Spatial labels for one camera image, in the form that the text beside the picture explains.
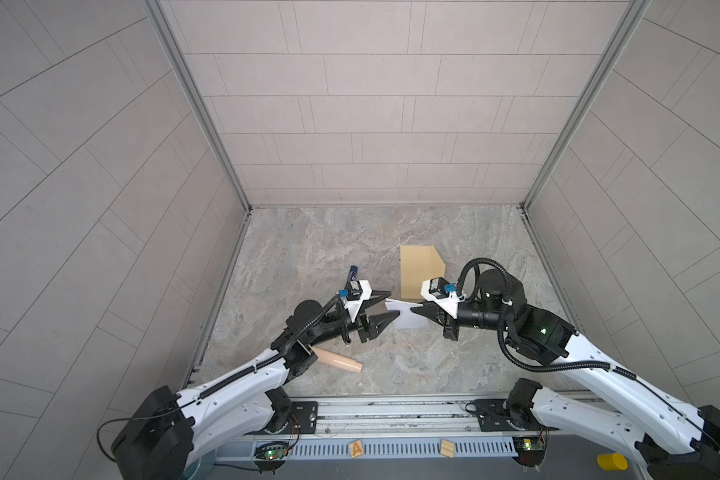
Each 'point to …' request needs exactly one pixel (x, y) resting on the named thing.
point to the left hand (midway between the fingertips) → (398, 309)
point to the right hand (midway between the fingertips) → (415, 311)
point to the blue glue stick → (353, 272)
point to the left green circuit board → (275, 454)
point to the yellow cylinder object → (612, 461)
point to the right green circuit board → (533, 444)
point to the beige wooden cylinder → (337, 360)
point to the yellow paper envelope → (418, 263)
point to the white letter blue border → (407, 318)
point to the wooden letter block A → (356, 448)
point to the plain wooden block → (447, 448)
